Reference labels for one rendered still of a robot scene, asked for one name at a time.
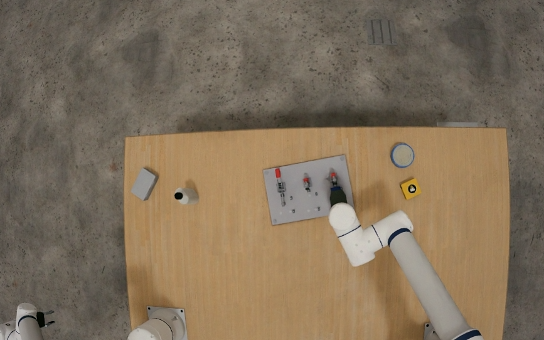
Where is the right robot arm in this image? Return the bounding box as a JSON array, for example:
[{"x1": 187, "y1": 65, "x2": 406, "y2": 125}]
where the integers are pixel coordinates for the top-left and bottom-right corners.
[{"x1": 328, "y1": 203, "x2": 484, "y2": 340}]

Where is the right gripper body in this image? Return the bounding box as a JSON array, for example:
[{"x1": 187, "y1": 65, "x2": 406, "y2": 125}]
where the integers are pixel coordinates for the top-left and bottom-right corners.
[{"x1": 330, "y1": 189, "x2": 347, "y2": 207}]

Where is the round grey and blue tin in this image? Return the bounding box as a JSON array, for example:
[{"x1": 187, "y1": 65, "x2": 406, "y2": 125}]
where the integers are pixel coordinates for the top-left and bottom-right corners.
[{"x1": 390, "y1": 144, "x2": 414, "y2": 168}]

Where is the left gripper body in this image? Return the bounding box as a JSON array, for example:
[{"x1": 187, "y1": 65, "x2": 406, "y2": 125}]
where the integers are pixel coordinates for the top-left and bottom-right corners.
[{"x1": 36, "y1": 312, "x2": 45, "y2": 328}]

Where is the white plastic bottle with black cap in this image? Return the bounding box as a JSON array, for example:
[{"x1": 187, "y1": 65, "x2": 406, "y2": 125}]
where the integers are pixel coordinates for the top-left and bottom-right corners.
[{"x1": 174, "y1": 188, "x2": 199, "y2": 205}]

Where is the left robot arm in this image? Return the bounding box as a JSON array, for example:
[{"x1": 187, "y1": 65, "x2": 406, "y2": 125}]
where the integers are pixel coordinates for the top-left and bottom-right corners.
[{"x1": 0, "y1": 303, "x2": 185, "y2": 340}]

